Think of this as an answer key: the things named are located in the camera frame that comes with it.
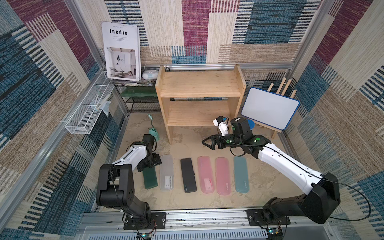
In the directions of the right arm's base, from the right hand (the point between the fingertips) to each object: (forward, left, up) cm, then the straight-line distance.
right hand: (207, 139), depth 75 cm
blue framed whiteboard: (+25, -40, -5) cm, 48 cm away
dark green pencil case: (-11, +32, -22) cm, 40 cm away
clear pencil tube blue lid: (+13, -27, -5) cm, 30 cm away
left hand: (-3, +32, -21) cm, 39 cm away
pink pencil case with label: (-7, 0, -24) cm, 25 cm away
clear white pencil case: (-7, +23, -24) cm, 34 cm away
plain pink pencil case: (-10, -10, -23) cm, 27 cm away
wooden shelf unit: (+48, +3, -15) cm, 51 cm away
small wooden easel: (+29, -47, +5) cm, 55 cm away
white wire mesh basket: (+17, +73, -4) cm, 75 cm away
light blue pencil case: (-9, -20, -23) cm, 32 cm away
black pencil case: (-10, +10, -23) cm, 27 cm away
